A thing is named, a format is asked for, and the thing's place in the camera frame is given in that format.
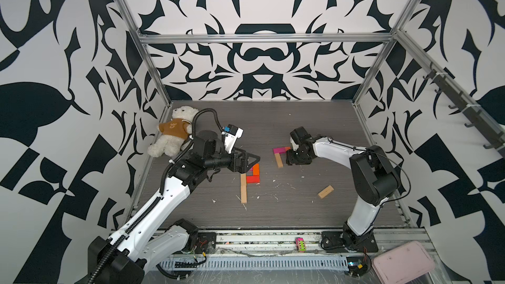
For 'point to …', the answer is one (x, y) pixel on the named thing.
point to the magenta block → (281, 150)
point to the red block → (254, 179)
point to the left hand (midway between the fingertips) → (249, 152)
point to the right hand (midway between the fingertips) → (290, 157)
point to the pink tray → (403, 264)
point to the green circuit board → (358, 265)
